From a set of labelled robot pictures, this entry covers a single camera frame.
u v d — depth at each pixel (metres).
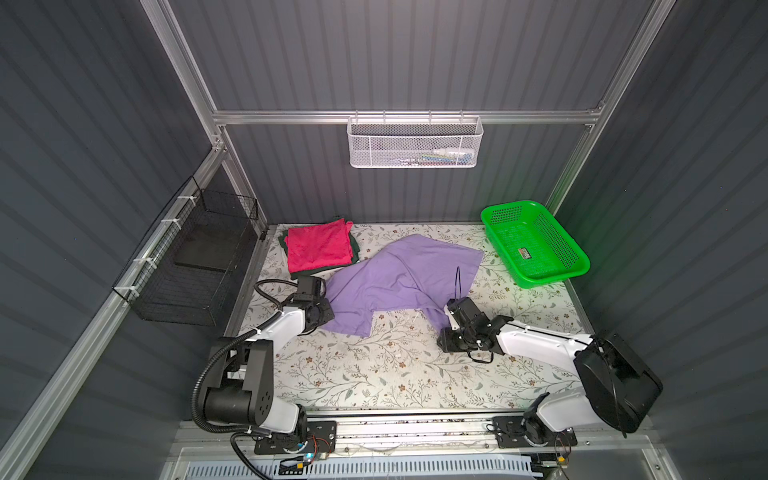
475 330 0.69
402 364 0.86
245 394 0.44
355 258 1.05
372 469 0.77
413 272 1.05
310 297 0.72
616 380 0.44
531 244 1.13
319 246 1.06
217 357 0.43
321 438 0.73
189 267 0.74
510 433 0.73
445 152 0.91
